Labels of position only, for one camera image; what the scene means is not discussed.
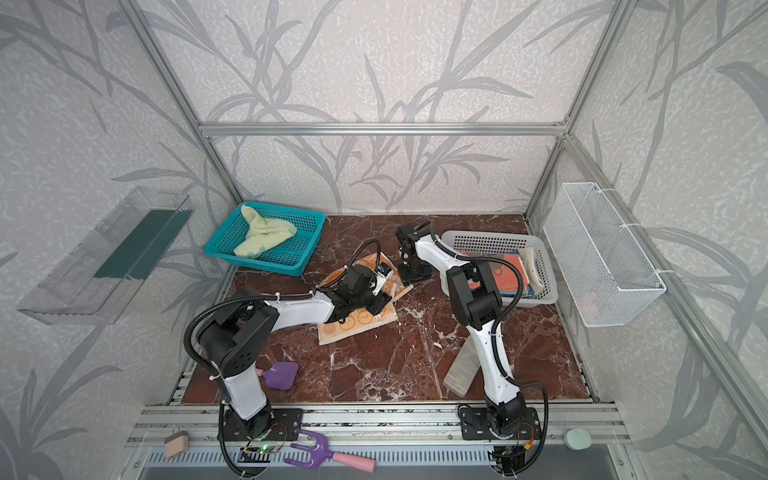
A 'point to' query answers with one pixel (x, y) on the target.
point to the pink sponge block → (176, 443)
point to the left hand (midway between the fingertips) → (389, 285)
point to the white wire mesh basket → (608, 281)
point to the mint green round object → (577, 439)
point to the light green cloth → (279, 239)
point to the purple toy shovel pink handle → (281, 375)
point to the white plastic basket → (461, 242)
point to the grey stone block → (463, 369)
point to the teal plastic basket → (321, 225)
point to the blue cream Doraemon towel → (535, 283)
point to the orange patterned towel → (334, 330)
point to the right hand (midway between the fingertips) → (411, 273)
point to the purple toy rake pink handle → (323, 455)
